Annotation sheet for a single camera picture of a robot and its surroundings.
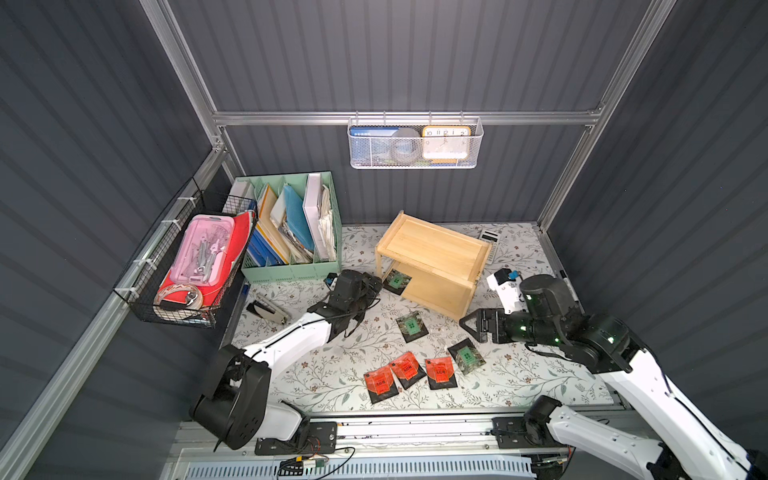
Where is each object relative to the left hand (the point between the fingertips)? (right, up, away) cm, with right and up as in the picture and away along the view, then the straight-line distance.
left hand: (375, 287), depth 87 cm
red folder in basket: (-37, 0, -18) cm, 41 cm away
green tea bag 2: (+11, -13, +7) cm, 18 cm away
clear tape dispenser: (-44, 0, -20) cm, 48 cm away
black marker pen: (+69, +2, +24) cm, 73 cm away
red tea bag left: (+2, -27, -4) cm, 27 cm away
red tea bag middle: (+9, -24, -2) cm, 25 cm away
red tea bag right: (+19, -24, -3) cm, 31 cm away
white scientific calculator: (+45, +16, +29) cm, 56 cm away
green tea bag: (+6, 0, +15) cm, 16 cm away
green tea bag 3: (+27, -20, 0) cm, 34 cm away
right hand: (+24, -5, -22) cm, 33 cm away
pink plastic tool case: (-41, +10, -14) cm, 45 cm away
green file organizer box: (-25, +18, +8) cm, 32 cm away
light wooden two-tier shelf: (+20, +6, -3) cm, 21 cm away
